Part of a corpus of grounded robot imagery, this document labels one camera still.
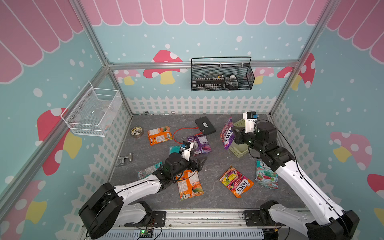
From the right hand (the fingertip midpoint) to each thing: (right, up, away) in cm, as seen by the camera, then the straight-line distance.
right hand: (232, 127), depth 73 cm
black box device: (-11, +1, +38) cm, 39 cm away
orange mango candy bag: (-21, -33, +10) cm, 41 cm away
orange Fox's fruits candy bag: (+5, -31, +11) cm, 33 cm away
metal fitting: (-64, -20, +21) cm, 70 cm away
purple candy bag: (-15, -12, +27) cm, 33 cm away
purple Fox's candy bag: (-2, -4, +2) cm, 5 cm away
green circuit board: (-42, -52, 0) cm, 67 cm away
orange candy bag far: (-44, -5, +33) cm, 56 cm away
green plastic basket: (+8, -14, +18) cm, 24 cm away
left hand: (-15, -16, +8) cm, 23 cm away
